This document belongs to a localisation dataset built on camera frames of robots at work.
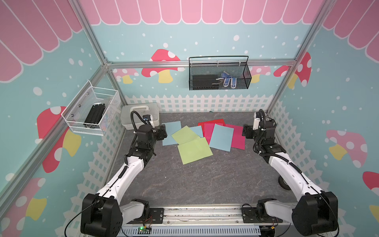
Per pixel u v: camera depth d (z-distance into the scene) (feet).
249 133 2.43
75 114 2.20
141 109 3.48
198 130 3.60
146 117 2.29
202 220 2.43
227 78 2.66
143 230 2.39
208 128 3.60
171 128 3.69
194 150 3.29
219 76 2.92
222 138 3.68
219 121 3.74
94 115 2.29
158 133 2.39
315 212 1.29
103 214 1.30
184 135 3.48
